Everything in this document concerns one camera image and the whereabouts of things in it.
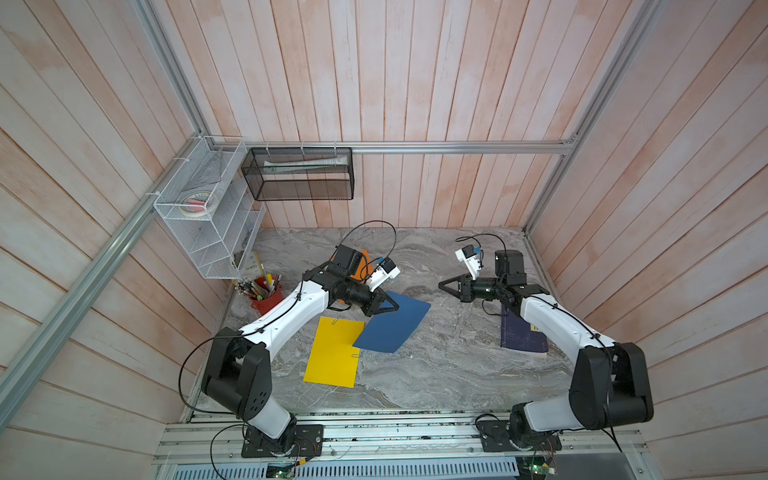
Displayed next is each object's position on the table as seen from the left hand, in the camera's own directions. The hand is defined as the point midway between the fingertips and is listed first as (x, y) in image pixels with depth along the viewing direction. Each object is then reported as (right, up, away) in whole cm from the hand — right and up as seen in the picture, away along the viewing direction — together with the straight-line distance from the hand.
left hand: (393, 311), depth 78 cm
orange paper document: (-7, +12, -8) cm, 16 cm away
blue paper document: (-2, -6, +2) cm, 6 cm away
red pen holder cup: (-38, +3, +13) cm, 40 cm away
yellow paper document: (-17, -17, +11) cm, 26 cm away
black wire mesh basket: (-28, +40, +12) cm, 50 cm away
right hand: (+14, +7, +6) cm, 17 cm away
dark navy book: (+39, -9, +13) cm, 42 cm away
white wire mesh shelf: (-45, +19, -1) cm, 49 cm away
